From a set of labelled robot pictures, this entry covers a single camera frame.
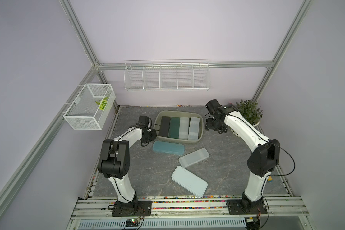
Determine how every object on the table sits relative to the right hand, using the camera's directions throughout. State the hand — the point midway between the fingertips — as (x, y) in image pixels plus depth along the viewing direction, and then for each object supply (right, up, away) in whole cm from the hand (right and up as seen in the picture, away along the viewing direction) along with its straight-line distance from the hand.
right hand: (213, 127), depth 87 cm
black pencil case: (-32, 0, +18) cm, 37 cm away
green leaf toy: (-65, +15, -6) cm, 67 cm away
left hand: (-37, -7, +9) cm, 39 cm away
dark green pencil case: (-24, -1, +18) cm, 30 cm away
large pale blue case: (-15, -31, -6) cm, 35 cm away
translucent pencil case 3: (-11, -20, +4) cm, 23 cm away
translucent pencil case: (-18, -3, +17) cm, 25 cm away
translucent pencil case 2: (-10, -2, +15) cm, 19 cm away
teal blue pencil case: (-27, -15, +11) cm, 33 cm away
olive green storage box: (-25, +9, +21) cm, 34 cm away
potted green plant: (+24, +10, +2) cm, 26 cm away
